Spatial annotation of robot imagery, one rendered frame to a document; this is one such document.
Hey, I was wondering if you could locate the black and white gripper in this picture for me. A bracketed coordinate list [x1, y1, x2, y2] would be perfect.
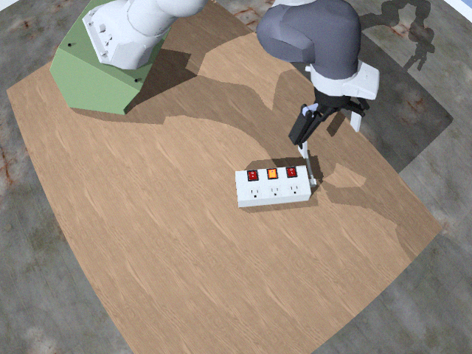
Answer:
[288, 87, 370, 159]

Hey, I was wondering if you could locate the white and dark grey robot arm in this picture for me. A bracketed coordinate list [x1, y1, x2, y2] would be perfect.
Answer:
[83, 0, 380, 100]

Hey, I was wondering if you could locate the white power strip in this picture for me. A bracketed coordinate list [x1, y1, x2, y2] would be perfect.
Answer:
[235, 157, 316, 207]

